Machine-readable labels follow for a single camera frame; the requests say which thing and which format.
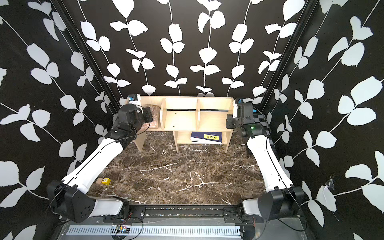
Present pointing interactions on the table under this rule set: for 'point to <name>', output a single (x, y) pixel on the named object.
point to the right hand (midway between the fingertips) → (229, 114)
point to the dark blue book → (206, 137)
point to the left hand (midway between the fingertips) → (149, 105)
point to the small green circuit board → (123, 229)
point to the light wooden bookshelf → (193, 120)
